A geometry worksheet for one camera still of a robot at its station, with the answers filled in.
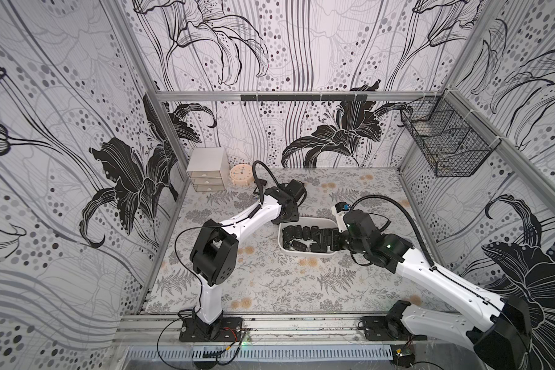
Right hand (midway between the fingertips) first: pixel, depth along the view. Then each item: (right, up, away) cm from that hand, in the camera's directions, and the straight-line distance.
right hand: (324, 232), depth 78 cm
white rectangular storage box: (+2, +1, +17) cm, 18 cm away
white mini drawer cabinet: (-48, +24, +24) cm, 59 cm away
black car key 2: (-5, -3, +17) cm, 18 cm away
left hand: (-12, +3, +12) cm, 18 cm away
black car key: (-11, -3, +18) cm, 21 cm away
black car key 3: (-8, -8, +13) cm, 17 cm away
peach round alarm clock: (-36, +22, +37) cm, 56 cm away
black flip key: (-8, -3, +17) cm, 19 cm away
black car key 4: (-1, -8, +13) cm, 15 cm away
